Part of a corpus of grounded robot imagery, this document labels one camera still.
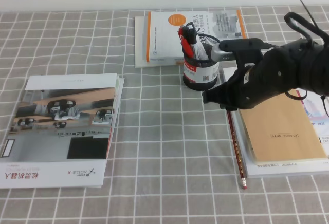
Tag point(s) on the large white catalogue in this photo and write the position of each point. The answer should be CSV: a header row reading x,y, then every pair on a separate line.
x,y
315,110

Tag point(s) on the red pencil with eraser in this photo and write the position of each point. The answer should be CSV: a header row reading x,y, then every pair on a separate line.
x,y
236,150

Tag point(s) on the grey checkered tablecloth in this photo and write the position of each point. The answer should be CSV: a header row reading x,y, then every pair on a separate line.
x,y
171,158

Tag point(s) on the black marker in holder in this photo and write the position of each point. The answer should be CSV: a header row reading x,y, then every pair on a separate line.
x,y
189,33

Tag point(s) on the tan classic note notebook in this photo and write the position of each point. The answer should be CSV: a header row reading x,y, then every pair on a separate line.
x,y
279,130

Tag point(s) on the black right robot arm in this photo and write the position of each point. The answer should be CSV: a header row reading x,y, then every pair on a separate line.
x,y
314,67

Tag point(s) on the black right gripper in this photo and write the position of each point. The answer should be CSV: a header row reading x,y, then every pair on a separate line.
x,y
259,77

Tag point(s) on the Agilex robotics brochure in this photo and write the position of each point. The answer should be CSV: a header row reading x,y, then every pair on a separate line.
x,y
61,132

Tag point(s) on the white marker black cap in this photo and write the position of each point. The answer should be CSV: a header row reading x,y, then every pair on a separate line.
x,y
199,51

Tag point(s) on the white orange-edged book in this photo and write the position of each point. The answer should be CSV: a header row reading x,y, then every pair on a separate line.
x,y
162,40

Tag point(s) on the black mesh pen holder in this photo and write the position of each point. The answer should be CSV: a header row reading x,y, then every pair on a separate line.
x,y
201,75

